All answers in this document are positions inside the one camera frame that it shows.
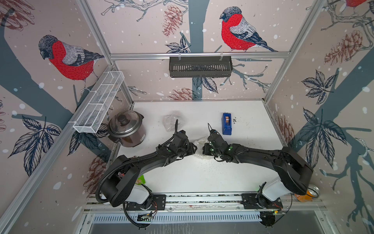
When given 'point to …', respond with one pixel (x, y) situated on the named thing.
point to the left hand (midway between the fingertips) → (199, 146)
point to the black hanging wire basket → (200, 66)
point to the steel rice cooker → (127, 127)
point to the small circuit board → (144, 218)
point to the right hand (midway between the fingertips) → (201, 146)
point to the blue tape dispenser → (226, 124)
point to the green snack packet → (140, 180)
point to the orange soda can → (307, 197)
